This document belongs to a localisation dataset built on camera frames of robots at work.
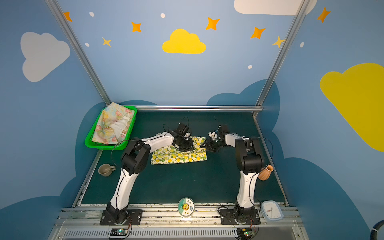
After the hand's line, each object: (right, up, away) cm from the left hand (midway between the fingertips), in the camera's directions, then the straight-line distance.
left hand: (196, 148), depth 98 cm
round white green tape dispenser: (-5, -24, -28) cm, 37 cm away
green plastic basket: (-46, +4, -6) cm, 47 cm away
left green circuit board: (-38, -36, -28) cm, 59 cm away
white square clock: (+38, -28, -24) cm, 53 cm away
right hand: (+5, +1, +1) cm, 5 cm away
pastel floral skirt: (-62, +17, +10) cm, 65 cm away
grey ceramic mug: (-56, -12, -8) cm, 57 cm away
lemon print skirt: (-17, -4, -2) cm, 18 cm away
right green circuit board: (+23, -38, -27) cm, 52 cm away
